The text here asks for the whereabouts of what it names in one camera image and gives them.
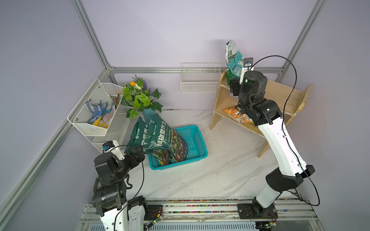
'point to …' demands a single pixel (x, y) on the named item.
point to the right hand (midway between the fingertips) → (246, 80)
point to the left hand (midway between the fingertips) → (134, 150)
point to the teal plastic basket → (197, 149)
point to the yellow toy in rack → (96, 122)
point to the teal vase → (147, 113)
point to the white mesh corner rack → (109, 96)
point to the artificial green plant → (136, 95)
